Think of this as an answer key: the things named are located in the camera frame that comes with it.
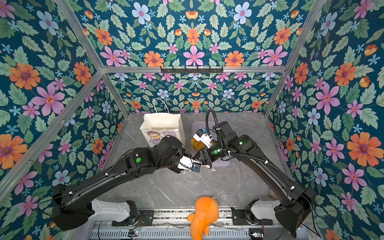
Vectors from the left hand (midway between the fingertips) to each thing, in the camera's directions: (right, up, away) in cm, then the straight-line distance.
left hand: (192, 152), depth 65 cm
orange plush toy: (+6, -29, +3) cm, 30 cm away
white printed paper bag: (-26, +11, +31) cm, 42 cm away
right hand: (+1, -3, -1) cm, 4 cm away
